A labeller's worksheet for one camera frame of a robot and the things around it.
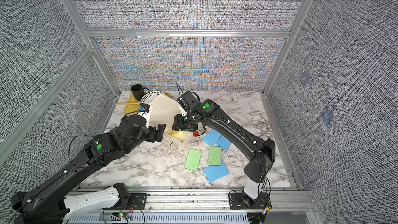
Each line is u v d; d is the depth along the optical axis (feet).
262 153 1.51
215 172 2.68
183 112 2.16
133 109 3.52
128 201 2.22
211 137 3.10
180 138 2.46
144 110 1.83
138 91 3.61
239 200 2.44
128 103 3.51
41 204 1.24
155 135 1.90
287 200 4.22
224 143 3.03
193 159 2.79
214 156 2.81
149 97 3.75
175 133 2.40
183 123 2.08
